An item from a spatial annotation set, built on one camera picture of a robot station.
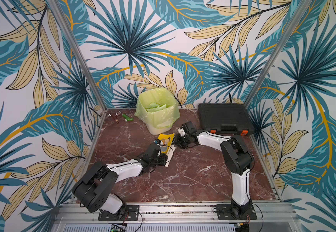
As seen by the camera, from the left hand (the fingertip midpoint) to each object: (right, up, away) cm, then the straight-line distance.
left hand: (165, 158), depth 89 cm
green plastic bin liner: (-5, +33, +10) cm, 35 cm away
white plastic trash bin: (-8, +16, +12) cm, 22 cm away
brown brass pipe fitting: (-38, +23, +21) cm, 49 cm away
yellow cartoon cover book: (+1, +6, +4) cm, 7 cm away
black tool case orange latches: (+43, +25, +16) cm, 53 cm away
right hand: (+4, +9, +7) cm, 12 cm away
